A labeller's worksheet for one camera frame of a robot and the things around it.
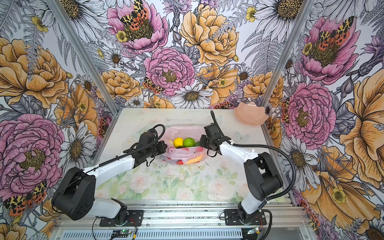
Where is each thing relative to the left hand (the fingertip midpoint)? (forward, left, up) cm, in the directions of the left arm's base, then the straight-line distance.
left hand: (166, 149), depth 89 cm
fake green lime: (+7, -13, -3) cm, 15 cm away
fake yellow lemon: (+8, -6, -3) cm, 10 cm away
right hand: (+3, -21, 0) cm, 21 cm away
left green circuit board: (-39, +18, -9) cm, 44 cm away
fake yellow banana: (-4, -17, -6) cm, 18 cm away
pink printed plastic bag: (-6, -10, +2) cm, 12 cm away
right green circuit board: (-39, -43, -9) cm, 59 cm away
